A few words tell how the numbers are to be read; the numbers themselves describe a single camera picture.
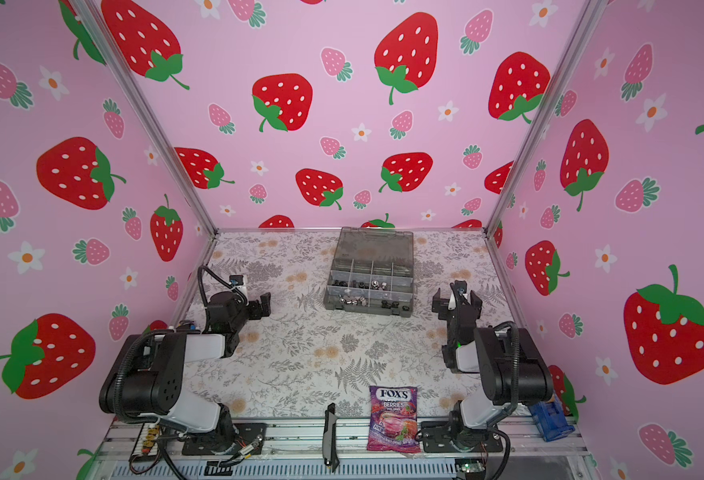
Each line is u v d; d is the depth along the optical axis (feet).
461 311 2.24
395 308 3.16
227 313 2.43
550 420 2.40
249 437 2.44
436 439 2.40
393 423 2.45
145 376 1.52
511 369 1.39
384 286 3.38
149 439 2.40
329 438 2.40
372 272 3.41
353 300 3.23
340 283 3.41
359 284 3.40
